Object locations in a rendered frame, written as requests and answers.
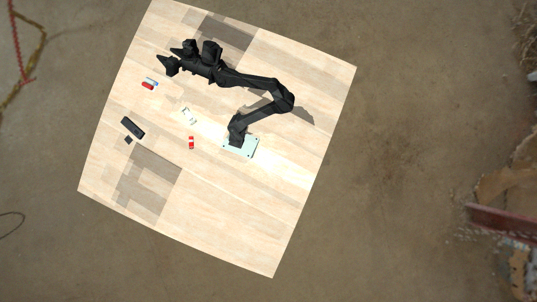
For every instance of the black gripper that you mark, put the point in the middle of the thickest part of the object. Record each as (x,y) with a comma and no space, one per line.
(172,64)

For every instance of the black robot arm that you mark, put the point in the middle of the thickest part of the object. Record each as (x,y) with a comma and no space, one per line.
(226,78)

